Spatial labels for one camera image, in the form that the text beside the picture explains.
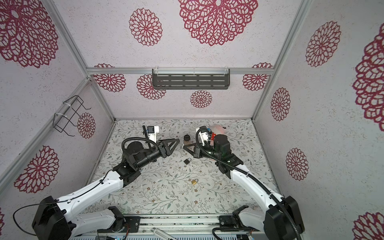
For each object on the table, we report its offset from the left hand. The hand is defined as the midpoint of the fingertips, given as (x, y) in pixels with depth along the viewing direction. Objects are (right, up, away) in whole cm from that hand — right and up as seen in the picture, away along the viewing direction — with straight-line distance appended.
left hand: (177, 142), depth 69 cm
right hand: (+3, -2, +1) cm, 4 cm away
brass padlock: (+8, -24, +18) cm, 32 cm away
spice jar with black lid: (+4, +1, +27) cm, 28 cm away
